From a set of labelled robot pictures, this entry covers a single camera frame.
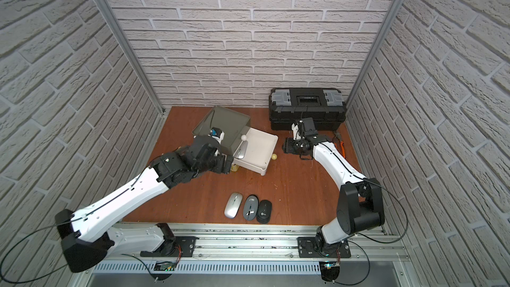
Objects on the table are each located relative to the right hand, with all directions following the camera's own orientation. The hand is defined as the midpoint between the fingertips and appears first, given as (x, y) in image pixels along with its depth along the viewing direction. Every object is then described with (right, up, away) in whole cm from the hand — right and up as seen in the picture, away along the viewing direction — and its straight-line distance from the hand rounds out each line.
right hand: (291, 146), depth 88 cm
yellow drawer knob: (-8, -5, +1) cm, 9 cm away
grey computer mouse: (-18, -25, -7) cm, 32 cm away
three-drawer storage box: (-18, -2, +4) cm, 19 cm away
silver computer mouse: (-23, -2, +2) cm, 23 cm away
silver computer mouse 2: (-26, -25, -5) cm, 37 cm away
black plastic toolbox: (0, +20, +11) cm, 23 cm away
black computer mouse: (-13, -27, -7) cm, 30 cm away
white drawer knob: (-22, +4, -3) cm, 22 cm away
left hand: (-27, -1, -16) cm, 31 cm away
